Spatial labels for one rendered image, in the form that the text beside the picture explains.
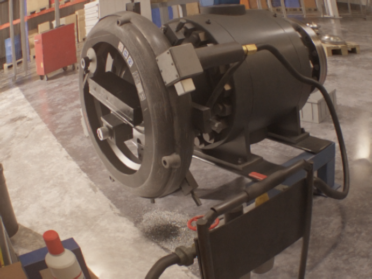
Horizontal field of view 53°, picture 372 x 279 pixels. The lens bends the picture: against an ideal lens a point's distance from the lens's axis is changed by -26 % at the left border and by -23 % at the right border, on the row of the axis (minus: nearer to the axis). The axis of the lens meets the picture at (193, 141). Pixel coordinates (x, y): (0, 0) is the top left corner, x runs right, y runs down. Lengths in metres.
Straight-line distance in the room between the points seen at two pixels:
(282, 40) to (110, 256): 1.20
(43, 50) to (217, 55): 5.65
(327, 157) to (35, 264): 1.57
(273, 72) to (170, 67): 0.59
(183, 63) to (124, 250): 0.89
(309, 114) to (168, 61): 1.89
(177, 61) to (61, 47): 5.79
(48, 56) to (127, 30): 5.49
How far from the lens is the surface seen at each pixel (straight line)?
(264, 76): 1.82
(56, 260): 0.70
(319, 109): 3.13
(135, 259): 1.85
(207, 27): 1.78
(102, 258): 1.89
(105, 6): 5.54
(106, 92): 1.70
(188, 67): 1.37
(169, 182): 1.62
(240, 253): 1.11
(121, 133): 1.62
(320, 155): 2.02
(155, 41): 1.49
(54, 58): 7.05
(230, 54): 1.49
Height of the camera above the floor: 1.03
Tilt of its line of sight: 20 degrees down
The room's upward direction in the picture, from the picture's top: 8 degrees counter-clockwise
